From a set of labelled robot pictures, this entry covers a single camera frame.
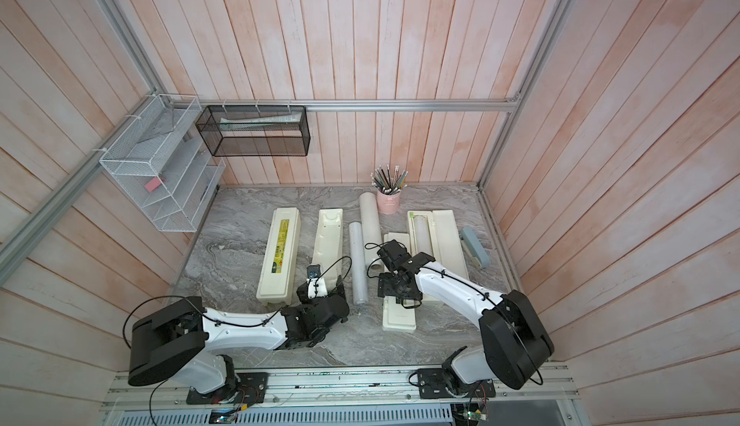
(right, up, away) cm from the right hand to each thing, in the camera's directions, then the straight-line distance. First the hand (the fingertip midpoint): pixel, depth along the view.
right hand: (393, 288), depth 87 cm
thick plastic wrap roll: (-7, +22, +17) cm, 29 cm away
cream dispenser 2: (-22, +12, +13) cm, 28 cm away
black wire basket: (-49, +54, +16) cm, 75 cm away
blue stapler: (+29, +12, +9) cm, 32 cm away
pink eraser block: (-71, +32, -5) cm, 78 cm away
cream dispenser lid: (-1, -4, -12) cm, 13 cm away
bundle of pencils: (0, +34, +20) cm, 40 cm away
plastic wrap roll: (+11, +16, +9) cm, 21 cm away
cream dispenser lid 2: (+19, +13, +6) cm, 24 cm away
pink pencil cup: (0, +27, +19) cm, 33 cm away
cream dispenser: (-36, +4, -1) cm, 36 cm away
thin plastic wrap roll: (-11, +6, +7) cm, 14 cm away
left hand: (-20, +2, -2) cm, 20 cm away
